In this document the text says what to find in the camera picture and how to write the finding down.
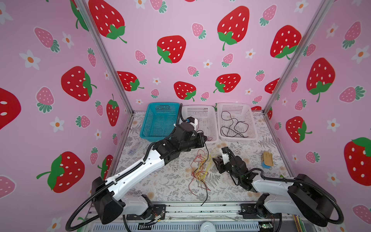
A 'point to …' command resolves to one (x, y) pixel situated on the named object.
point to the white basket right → (235, 122)
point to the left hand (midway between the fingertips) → (209, 137)
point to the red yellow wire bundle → (200, 166)
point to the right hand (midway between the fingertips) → (214, 157)
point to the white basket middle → (206, 116)
